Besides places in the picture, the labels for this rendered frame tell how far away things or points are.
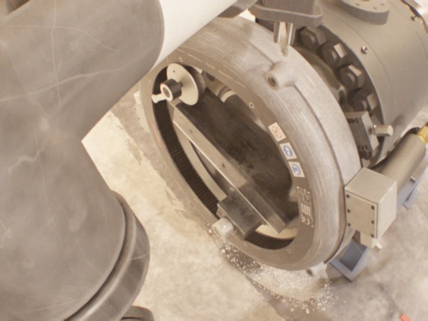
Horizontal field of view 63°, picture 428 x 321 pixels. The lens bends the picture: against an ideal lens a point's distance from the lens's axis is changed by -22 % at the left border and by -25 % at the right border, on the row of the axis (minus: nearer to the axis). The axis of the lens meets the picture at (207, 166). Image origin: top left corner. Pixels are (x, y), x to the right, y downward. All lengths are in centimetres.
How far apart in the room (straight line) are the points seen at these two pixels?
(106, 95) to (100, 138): 189
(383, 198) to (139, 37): 67
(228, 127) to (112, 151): 101
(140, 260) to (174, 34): 10
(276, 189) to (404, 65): 58
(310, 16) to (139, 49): 50
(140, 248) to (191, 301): 138
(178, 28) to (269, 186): 81
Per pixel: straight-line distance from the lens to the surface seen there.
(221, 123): 104
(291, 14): 65
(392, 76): 117
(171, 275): 159
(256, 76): 79
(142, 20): 17
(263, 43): 82
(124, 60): 16
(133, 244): 16
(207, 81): 118
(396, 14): 138
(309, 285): 158
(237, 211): 102
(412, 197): 194
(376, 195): 79
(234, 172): 99
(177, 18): 19
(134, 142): 198
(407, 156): 93
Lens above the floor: 143
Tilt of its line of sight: 51 degrees down
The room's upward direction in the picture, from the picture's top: 3 degrees counter-clockwise
